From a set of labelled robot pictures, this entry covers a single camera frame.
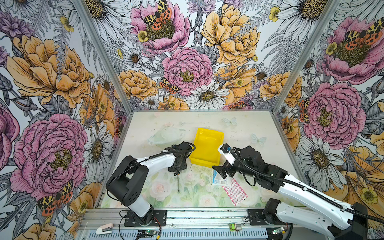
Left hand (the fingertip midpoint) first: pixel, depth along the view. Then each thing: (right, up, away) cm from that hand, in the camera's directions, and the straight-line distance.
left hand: (177, 170), depth 90 cm
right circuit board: (+48, -23, -18) cm, 56 cm away
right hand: (+23, +8, -16) cm, 29 cm away
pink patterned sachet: (+32, -10, -6) cm, 34 cm away
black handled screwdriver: (+1, -7, -4) cm, 8 cm away
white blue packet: (+24, -5, -3) cm, 24 cm away
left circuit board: (-13, -24, -18) cm, 33 cm away
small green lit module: (+28, -20, -20) cm, 39 cm away
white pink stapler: (-31, -21, -20) cm, 42 cm away
